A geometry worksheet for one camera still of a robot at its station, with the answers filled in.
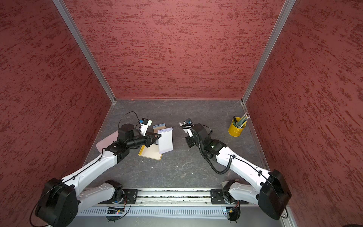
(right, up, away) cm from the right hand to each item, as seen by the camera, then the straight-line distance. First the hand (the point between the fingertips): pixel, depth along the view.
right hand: (188, 135), depth 81 cm
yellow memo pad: (-23, -12, +8) cm, 28 cm away
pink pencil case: (-58, -8, +13) cm, 60 cm away
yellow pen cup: (+31, +1, +12) cm, 34 cm away
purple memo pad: (-13, -4, -1) cm, 14 cm away
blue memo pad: (-22, +3, +19) cm, 29 cm away
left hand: (-17, -1, -2) cm, 17 cm away
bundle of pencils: (+36, +7, +10) cm, 38 cm away
